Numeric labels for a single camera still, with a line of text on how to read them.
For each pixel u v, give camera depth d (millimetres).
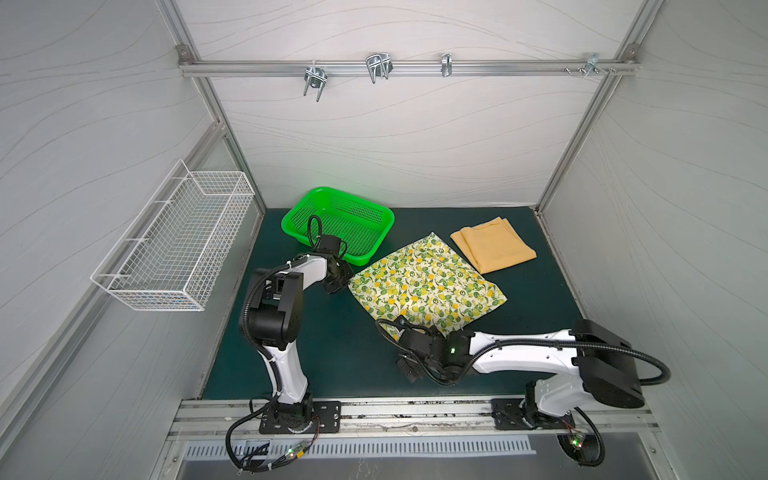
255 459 680
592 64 764
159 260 657
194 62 778
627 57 782
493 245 1078
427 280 985
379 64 764
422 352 587
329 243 788
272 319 502
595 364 423
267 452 704
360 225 1148
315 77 795
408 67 785
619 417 735
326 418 733
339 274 861
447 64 782
